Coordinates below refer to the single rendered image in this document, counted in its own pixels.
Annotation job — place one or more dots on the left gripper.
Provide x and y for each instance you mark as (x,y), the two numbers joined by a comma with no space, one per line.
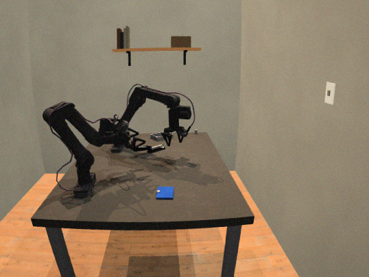
(173,126)

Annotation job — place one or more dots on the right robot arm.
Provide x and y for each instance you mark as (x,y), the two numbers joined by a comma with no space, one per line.
(84,158)

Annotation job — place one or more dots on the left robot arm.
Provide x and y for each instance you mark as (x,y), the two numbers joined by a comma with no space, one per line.
(138,98)

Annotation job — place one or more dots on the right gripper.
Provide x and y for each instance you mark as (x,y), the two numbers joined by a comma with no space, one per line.
(121,138)

